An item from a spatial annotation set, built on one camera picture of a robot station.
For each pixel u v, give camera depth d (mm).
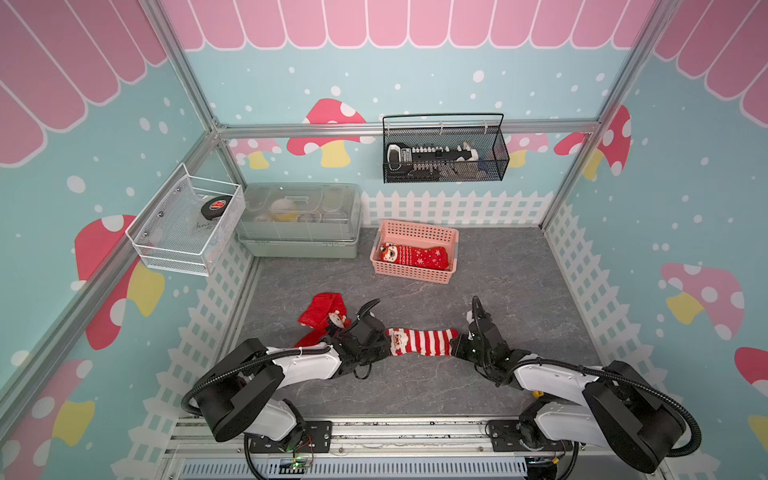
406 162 872
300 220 1023
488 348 685
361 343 685
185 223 806
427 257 1078
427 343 881
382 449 739
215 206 782
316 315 953
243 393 436
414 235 1156
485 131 895
